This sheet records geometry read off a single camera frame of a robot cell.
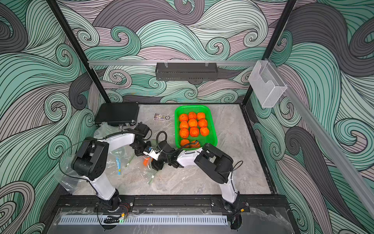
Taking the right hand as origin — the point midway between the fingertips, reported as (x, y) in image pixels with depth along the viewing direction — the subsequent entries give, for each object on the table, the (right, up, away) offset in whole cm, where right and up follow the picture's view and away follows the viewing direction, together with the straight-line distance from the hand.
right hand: (148, 162), depth 85 cm
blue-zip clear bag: (-40, -8, -8) cm, 42 cm away
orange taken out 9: (+28, +17, +10) cm, 35 cm away
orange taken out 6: (+35, +23, +15) cm, 44 cm away
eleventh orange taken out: (+30, +9, +6) cm, 32 cm away
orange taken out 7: (+21, +17, +9) cm, 29 cm away
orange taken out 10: (+22, +11, +7) cm, 25 cm away
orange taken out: (+21, +27, +18) cm, 39 cm away
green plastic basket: (+40, +12, +11) cm, 43 cm away
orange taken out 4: (+21, +22, +15) cm, 35 cm away
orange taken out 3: (+34, +29, +21) cm, 49 cm away
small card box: (+2, +27, +25) cm, 37 cm away
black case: (-31, +29, +27) cm, 51 cm away
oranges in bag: (-1, +2, -2) cm, 3 cm away
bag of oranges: (0, -3, -5) cm, 6 cm away
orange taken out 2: (+27, +29, +19) cm, 44 cm away
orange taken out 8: (+35, +18, +12) cm, 41 cm away
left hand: (-1, +5, +7) cm, 8 cm away
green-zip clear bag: (-15, +3, +2) cm, 15 cm away
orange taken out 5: (+27, +23, +16) cm, 39 cm away
